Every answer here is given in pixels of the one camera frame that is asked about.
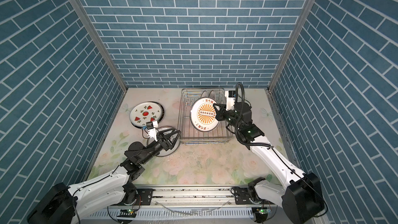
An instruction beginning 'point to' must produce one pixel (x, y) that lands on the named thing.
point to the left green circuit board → (127, 213)
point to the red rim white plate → (202, 114)
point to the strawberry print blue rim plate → (145, 112)
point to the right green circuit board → (264, 210)
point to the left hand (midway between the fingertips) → (178, 133)
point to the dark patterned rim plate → (159, 120)
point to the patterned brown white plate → (168, 152)
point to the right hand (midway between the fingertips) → (212, 103)
